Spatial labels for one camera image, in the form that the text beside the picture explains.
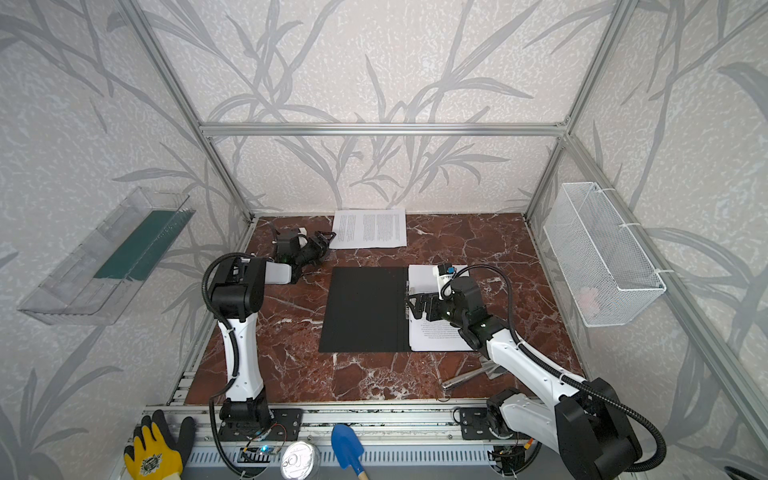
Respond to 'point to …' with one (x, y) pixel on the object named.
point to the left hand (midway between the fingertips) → (337, 230)
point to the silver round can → (300, 460)
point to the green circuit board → (259, 454)
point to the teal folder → (366, 310)
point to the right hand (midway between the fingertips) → (419, 288)
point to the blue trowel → (347, 447)
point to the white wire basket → (607, 275)
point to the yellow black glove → (155, 454)
